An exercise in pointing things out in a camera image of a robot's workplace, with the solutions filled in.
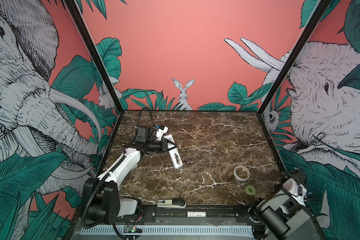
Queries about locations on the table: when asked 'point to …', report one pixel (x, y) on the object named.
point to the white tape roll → (241, 173)
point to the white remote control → (174, 154)
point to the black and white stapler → (174, 203)
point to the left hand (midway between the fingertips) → (175, 144)
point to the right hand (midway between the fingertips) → (281, 194)
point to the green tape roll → (250, 190)
